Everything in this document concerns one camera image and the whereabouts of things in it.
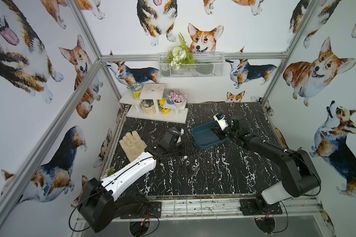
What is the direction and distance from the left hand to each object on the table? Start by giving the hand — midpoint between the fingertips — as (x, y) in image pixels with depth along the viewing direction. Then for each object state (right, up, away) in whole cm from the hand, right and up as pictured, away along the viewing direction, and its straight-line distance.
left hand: (189, 144), depth 80 cm
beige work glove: (-37, -4, +18) cm, 41 cm away
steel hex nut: (+3, -15, +8) cm, 17 cm away
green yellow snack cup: (-35, +33, +18) cm, 52 cm away
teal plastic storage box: (+11, 0, +25) cm, 28 cm away
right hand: (+17, +11, +9) cm, 22 cm away
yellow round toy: (-19, +25, +25) cm, 40 cm away
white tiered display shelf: (-22, +31, +19) cm, 43 cm away
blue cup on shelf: (-14, +29, +16) cm, 36 cm away
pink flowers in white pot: (-7, +26, +10) cm, 29 cm away
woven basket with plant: (-30, +22, +30) cm, 48 cm away
